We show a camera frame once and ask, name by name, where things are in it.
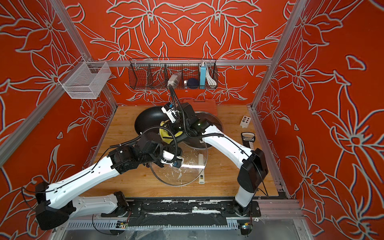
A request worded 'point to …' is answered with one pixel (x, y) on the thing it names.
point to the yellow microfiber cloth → (165, 135)
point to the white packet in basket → (174, 79)
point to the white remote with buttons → (245, 121)
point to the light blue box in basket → (203, 78)
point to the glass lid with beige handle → (196, 143)
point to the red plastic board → (209, 105)
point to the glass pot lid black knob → (192, 167)
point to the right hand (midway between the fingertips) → (158, 126)
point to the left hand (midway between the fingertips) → (175, 145)
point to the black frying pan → (151, 117)
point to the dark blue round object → (193, 83)
